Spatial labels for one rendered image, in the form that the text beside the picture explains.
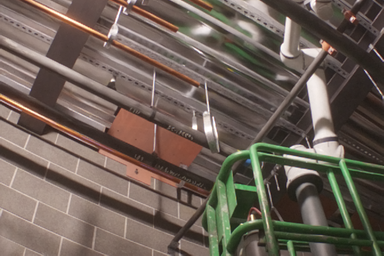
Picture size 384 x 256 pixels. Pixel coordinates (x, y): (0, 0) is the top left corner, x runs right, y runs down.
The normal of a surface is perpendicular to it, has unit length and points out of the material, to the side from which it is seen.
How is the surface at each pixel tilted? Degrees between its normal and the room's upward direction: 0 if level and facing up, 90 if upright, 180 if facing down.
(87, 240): 90
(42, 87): 180
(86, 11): 180
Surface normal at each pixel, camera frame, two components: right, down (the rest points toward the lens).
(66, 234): 0.52, -0.74
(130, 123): 0.04, 0.53
